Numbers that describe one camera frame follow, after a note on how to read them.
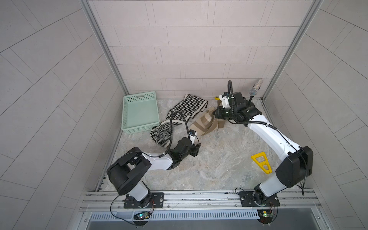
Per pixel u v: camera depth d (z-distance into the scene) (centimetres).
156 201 71
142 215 65
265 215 68
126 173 43
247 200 71
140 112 105
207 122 82
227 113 67
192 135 74
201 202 71
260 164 83
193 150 73
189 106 110
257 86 97
